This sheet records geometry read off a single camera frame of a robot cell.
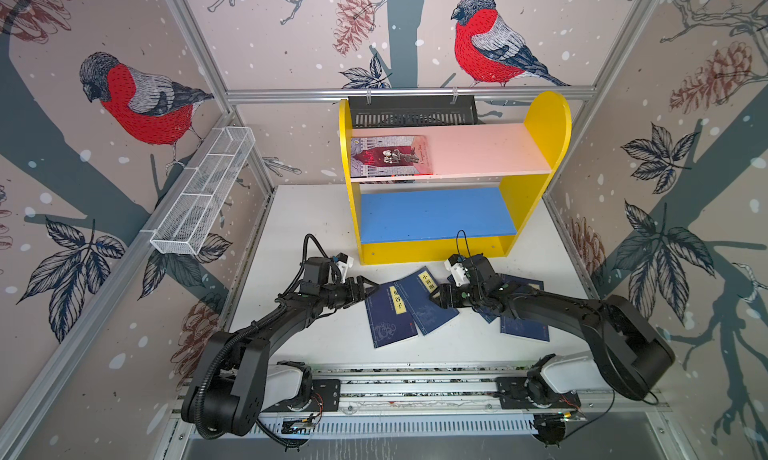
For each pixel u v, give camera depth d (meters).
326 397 0.73
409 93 0.92
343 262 0.82
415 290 0.90
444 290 0.79
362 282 0.78
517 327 0.83
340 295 0.75
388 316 0.86
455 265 0.81
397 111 0.95
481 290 0.70
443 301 0.78
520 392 0.73
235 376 0.42
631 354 0.43
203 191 0.78
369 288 0.83
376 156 0.71
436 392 0.76
